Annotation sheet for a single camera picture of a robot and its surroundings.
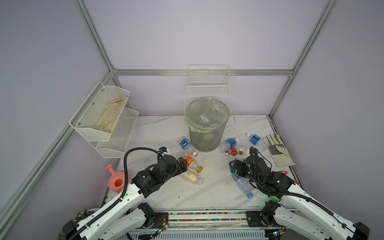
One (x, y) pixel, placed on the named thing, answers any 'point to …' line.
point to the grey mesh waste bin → (206, 142)
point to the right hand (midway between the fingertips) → (234, 165)
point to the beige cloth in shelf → (106, 121)
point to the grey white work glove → (278, 151)
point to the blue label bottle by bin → (186, 145)
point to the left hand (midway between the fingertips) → (180, 165)
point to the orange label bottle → (191, 164)
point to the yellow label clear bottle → (192, 177)
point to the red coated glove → (286, 172)
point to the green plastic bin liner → (207, 114)
